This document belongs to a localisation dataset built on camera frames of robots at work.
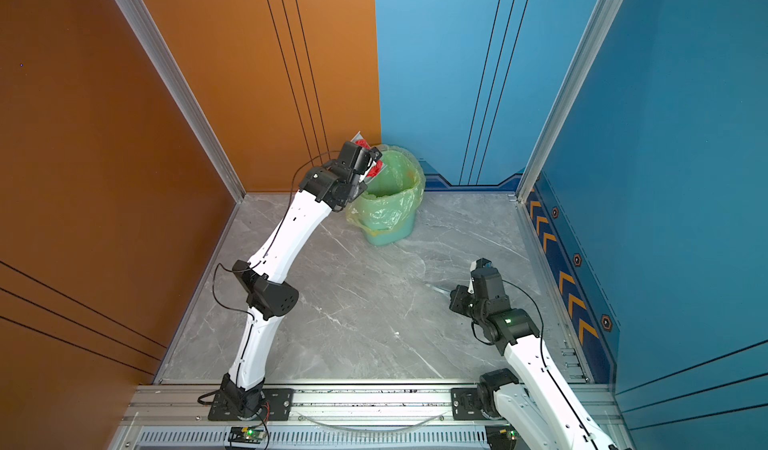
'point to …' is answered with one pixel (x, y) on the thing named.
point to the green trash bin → (383, 227)
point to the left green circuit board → (246, 435)
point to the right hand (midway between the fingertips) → (450, 294)
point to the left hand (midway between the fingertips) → (345, 171)
